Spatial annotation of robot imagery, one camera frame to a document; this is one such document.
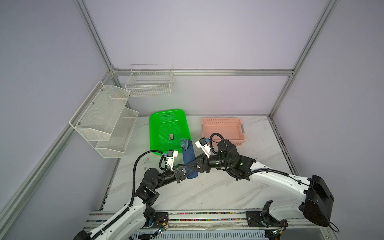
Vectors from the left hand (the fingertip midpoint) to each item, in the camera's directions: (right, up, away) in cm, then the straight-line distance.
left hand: (194, 168), depth 68 cm
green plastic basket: (-22, +19, +44) cm, 53 cm away
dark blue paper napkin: (-3, +6, -1) cm, 7 cm away
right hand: (-2, +2, -1) cm, 3 cm away
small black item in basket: (-18, +12, +40) cm, 45 cm away
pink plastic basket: (+28, +18, +46) cm, 57 cm away
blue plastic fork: (-6, +12, +1) cm, 14 cm away
